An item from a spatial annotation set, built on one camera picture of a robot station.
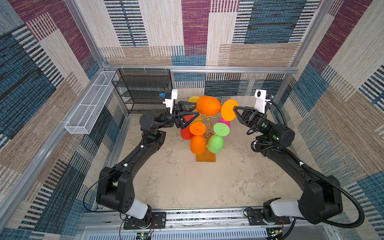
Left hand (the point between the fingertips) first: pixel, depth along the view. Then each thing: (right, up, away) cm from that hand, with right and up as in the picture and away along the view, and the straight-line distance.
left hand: (199, 111), depth 59 cm
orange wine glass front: (0, -15, +16) cm, 22 cm away
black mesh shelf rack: (-41, +20, +50) cm, 67 cm away
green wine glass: (+8, -14, +15) cm, 22 cm away
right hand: (+11, -1, -7) cm, 13 cm away
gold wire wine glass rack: (+6, -25, +35) cm, 44 cm away
